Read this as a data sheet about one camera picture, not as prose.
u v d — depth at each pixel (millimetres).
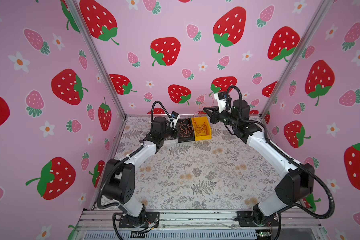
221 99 639
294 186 424
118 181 462
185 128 1065
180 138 1026
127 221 672
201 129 1111
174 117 748
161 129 705
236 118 598
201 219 748
